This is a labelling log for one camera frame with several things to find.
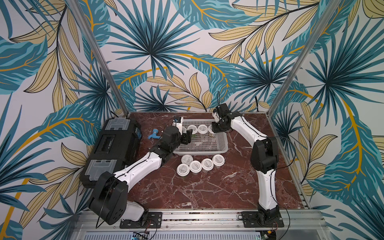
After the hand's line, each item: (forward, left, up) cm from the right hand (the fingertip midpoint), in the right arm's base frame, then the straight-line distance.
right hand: (215, 128), depth 99 cm
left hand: (-10, +18, +11) cm, 24 cm away
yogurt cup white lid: (-15, +20, +18) cm, 31 cm away
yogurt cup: (+1, +8, -2) cm, 8 cm away
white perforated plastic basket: (-7, 0, -9) cm, 11 cm away
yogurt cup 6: (-25, +14, -4) cm, 29 cm away
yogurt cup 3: (-20, +19, -4) cm, 28 cm away
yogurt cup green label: (-1, +14, -7) cm, 16 cm away
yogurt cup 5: (-27, +21, -3) cm, 34 cm away
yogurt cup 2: (-1, +3, 0) cm, 4 cm away
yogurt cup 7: (-24, +7, -3) cm, 25 cm away
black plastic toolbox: (-18, +57, +8) cm, 60 cm away
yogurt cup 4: (-21, 0, -4) cm, 22 cm away
